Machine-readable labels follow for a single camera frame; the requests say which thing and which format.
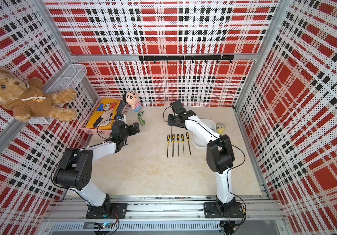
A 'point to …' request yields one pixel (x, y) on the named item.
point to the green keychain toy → (139, 114)
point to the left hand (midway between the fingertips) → (134, 124)
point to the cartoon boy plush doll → (132, 98)
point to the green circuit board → (104, 225)
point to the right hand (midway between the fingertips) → (173, 120)
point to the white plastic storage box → (198, 143)
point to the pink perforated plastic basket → (85, 119)
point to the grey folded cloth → (121, 106)
